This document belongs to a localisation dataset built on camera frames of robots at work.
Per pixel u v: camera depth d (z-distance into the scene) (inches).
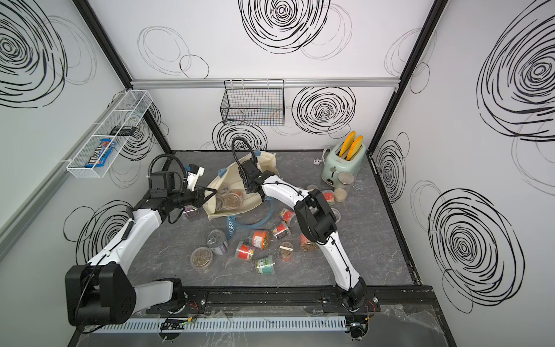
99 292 15.6
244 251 31.3
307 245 31.8
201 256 30.9
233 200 35.9
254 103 48.8
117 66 33.4
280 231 33.3
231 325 37.9
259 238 32.3
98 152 27.9
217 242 31.7
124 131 30.9
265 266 30.3
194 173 28.4
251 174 30.3
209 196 31.0
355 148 36.9
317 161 44.8
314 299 29.8
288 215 35.1
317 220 22.4
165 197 25.1
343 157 38.3
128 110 35.7
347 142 37.5
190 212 36.2
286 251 31.3
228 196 36.3
